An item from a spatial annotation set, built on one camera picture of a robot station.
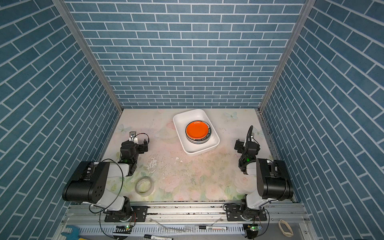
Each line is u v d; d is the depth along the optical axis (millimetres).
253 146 817
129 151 713
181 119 1118
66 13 722
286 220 711
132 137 788
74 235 671
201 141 966
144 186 829
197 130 1023
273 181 458
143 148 857
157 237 669
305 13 725
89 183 456
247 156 724
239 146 856
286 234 674
